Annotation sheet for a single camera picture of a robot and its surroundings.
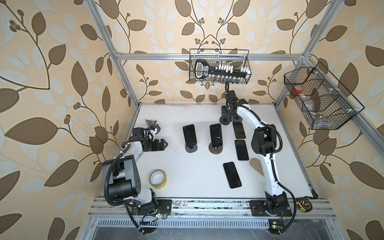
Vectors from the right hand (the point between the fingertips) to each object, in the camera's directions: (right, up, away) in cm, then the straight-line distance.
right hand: (227, 112), depth 105 cm
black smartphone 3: (+7, -12, -5) cm, 15 cm away
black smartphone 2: (-1, -37, -19) cm, 42 cm away
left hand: (-45, -20, -13) cm, 51 cm away
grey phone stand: (-52, -8, -3) cm, 53 cm away
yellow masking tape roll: (-44, -39, -21) cm, 62 cm away
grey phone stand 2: (-25, -24, -8) cm, 36 cm away
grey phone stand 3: (-1, -6, +6) cm, 8 cm away
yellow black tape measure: (+32, -47, -32) cm, 65 cm away
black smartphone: (-26, -13, -18) cm, 34 cm away
